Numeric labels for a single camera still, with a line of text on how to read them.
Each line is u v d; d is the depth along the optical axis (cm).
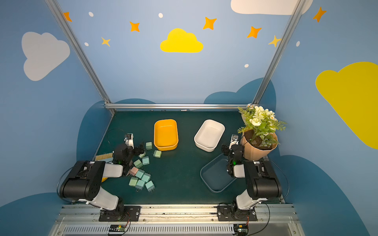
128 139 80
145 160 93
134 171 86
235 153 72
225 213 74
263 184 46
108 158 95
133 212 75
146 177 85
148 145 98
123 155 72
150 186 82
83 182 46
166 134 106
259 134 85
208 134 108
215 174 87
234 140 81
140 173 86
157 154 96
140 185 82
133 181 84
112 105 118
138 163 91
